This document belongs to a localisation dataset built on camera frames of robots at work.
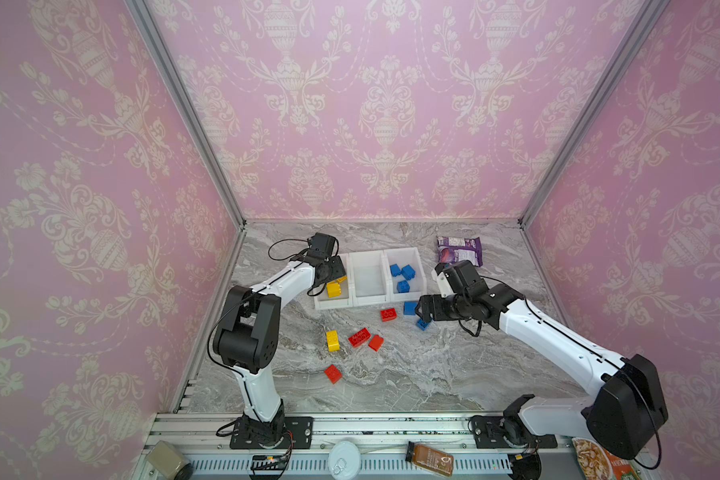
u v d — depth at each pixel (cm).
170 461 69
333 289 100
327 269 81
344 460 66
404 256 105
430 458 67
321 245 78
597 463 70
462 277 63
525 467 71
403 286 97
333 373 82
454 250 109
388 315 93
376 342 90
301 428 75
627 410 41
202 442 74
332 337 89
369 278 103
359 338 89
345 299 95
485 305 57
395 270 104
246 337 49
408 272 103
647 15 69
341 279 91
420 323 92
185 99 85
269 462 73
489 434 73
